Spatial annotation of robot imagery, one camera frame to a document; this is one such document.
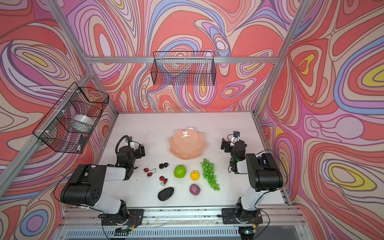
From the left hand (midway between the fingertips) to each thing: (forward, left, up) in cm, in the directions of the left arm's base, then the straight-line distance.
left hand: (136, 144), depth 94 cm
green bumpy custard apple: (-18, -29, 0) cm, 34 cm away
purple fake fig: (-27, -37, -2) cm, 46 cm away
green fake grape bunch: (-17, -45, -1) cm, 48 cm away
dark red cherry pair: (-20, -18, -6) cm, 28 cm away
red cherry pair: (-15, -8, -5) cm, 18 cm away
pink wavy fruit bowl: (+4, -32, -6) cm, 33 cm away
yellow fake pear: (-20, -37, -2) cm, 42 cm away
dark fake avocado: (-29, -22, -2) cm, 37 cm away
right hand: (+3, -61, -1) cm, 62 cm away
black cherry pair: (-12, -17, -5) cm, 22 cm away
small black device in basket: (-9, +19, +18) cm, 28 cm away
